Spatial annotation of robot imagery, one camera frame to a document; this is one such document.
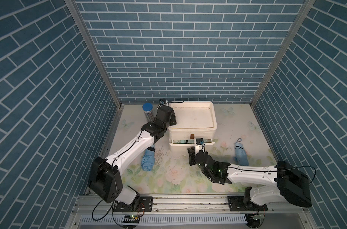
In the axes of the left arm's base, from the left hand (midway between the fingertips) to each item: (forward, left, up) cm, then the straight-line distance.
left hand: (176, 115), depth 82 cm
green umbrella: (-10, -7, -12) cm, 18 cm away
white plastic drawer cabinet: (-2, -10, -1) cm, 11 cm away
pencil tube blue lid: (+9, +19, -4) cm, 21 cm away
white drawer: (-14, +3, -10) cm, 17 cm away
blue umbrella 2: (-15, -41, -22) cm, 49 cm away
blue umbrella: (-19, +17, -20) cm, 32 cm away
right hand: (-16, -8, -12) cm, 22 cm away
